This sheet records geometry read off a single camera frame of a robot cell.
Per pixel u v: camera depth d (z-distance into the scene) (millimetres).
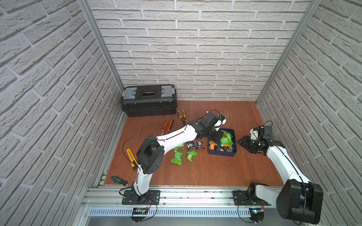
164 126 1022
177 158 873
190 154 878
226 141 811
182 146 921
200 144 921
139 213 712
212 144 921
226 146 921
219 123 682
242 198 737
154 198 734
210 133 696
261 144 610
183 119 1076
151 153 482
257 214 698
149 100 974
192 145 920
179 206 725
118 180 775
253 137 756
